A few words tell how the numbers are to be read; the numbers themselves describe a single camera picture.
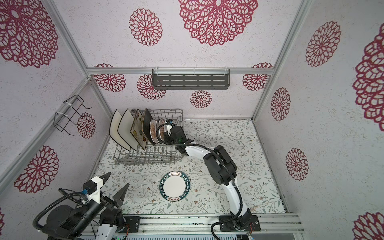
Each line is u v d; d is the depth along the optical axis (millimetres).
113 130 880
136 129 928
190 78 941
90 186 461
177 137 761
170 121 838
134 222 746
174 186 890
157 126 807
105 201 496
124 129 907
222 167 551
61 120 731
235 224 650
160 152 1006
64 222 398
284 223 762
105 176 583
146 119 1001
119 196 520
